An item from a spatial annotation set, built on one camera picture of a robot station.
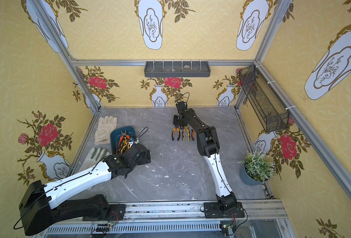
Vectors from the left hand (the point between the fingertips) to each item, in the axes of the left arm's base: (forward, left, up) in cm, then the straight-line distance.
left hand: (145, 154), depth 82 cm
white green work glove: (+4, +35, -11) cm, 37 cm away
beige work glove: (+29, +34, -12) cm, 46 cm away
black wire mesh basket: (+18, -71, +16) cm, 75 cm away
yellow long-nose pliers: (+21, -16, -10) cm, 28 cm away
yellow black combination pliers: (+20, -23, -10) cm, 32 cm away
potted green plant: (-12, -56, +6) cm, 58 cm away
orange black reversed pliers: (+18, +17, -9) cm, 26 cm away
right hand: (+30, -17, -11) cm, 36 cm away
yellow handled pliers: (+20, -30, -10) cm, 37 cm away
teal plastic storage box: (+19, +23, -7) cm, 31 cm away
